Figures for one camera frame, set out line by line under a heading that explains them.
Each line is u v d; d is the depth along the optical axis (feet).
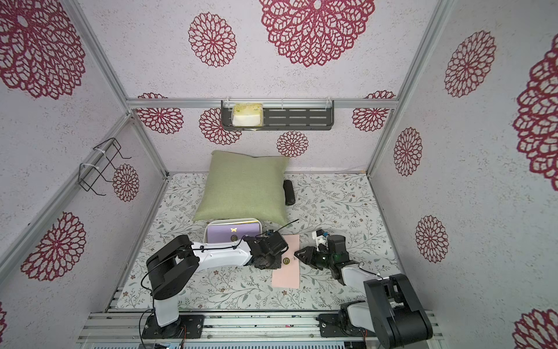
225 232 3.00
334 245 2.32
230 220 3.13
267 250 2.25
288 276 2.82
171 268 1.57
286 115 3.09
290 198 3.49
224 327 2.45
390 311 1.39
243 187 3.19
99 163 2.56
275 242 2.30
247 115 2.96
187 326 2.40
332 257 2.31
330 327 2.39
